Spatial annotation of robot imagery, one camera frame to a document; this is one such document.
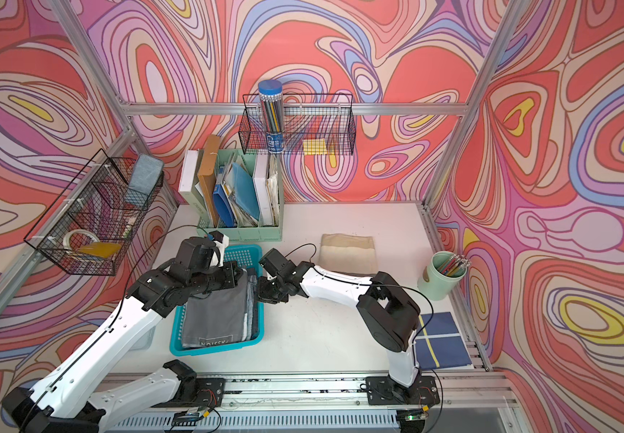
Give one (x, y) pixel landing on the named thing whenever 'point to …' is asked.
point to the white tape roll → (68, 233)
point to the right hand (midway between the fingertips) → (258, 304)
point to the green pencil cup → (442, 272)
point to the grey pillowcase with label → (223, 316)
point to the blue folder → (245, 191)
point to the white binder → (262, 188)
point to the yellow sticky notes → (315, 146)
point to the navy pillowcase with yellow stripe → (438, 345)
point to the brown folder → (207, 170)
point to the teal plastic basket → (248, 256)
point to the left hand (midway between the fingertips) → (246, 271)
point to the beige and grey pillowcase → (348, 253)
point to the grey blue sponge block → (146, 173)
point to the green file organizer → (233, 221)
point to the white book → (188, 175)
